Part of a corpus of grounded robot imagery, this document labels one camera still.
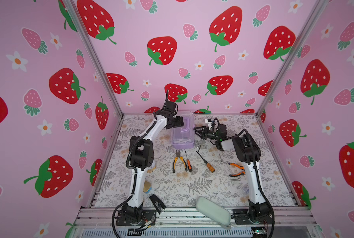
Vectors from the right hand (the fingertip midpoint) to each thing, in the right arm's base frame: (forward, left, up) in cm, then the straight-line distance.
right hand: (194, 131), depth 100 cm
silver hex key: (-4, -3, -9) cm, 10 cm away
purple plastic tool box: (-7, +7, +1) cm, 10 cm away
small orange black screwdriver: (-23, +1, -7) cm, 24 cm away
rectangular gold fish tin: (-39, +23, -4) cm, 45 cm away
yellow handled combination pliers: (-14, +9, -8) cm, 19 cm away
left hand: (+3, +9, +4) cm, 11 cm away
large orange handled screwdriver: (-22, -12, -7) cm, 26 cm away
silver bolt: (-27, -28, -9) cm, 40 cm away
